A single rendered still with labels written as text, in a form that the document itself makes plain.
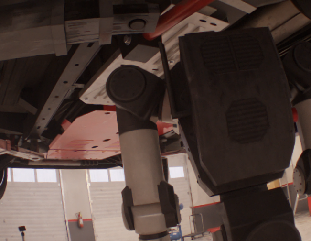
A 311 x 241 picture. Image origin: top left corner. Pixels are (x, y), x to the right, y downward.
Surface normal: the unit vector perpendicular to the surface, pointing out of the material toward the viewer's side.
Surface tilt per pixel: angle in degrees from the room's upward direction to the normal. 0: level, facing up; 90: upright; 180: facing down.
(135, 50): 180
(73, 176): 90
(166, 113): 134
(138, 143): 90
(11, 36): 180
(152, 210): 56
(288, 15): 157
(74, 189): 90
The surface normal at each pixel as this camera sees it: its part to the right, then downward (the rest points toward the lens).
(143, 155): 0.04, -0.31
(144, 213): -0.18, -0.73
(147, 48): 0.14, 0.94
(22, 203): 0.51, -0.33
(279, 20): -0.20, 0.85
